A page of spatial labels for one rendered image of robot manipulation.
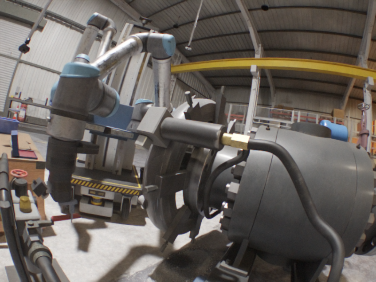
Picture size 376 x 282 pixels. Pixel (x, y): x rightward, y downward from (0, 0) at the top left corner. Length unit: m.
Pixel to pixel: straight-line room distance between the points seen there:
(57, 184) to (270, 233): 0.63
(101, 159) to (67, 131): 1.24
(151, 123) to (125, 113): 0.94
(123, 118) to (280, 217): 1.31
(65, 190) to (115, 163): 1.17
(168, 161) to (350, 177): 0.64
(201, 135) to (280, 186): 0.30
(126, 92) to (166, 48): 0.79
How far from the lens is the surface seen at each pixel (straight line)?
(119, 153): 1.53
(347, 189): 0.64
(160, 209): 0.68
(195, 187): 0.71
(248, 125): 8.47
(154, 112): 0.58
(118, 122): 1.48
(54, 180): 0.40
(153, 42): 0.93
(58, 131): 0.37
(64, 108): 0.37
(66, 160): 0.39
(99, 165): 1.61
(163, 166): 0.61
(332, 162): 0.65
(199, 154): 0.72
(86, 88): 0.38
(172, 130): 0.52
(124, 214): 1.40
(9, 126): 1.72
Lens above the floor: 0.73
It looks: 1 degrees up
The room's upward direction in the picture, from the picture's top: 12 degrees clockwise
